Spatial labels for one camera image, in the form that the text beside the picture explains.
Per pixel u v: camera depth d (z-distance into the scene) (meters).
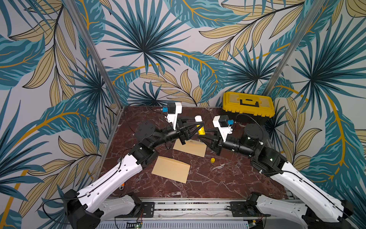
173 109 0.45
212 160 0.90
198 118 0.50
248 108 1.00
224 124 0.45
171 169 0.89
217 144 0.48
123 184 0.45
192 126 0.49
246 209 0.67
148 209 0.73
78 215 0.36
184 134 0.49
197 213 0.73
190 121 0.52
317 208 0.40
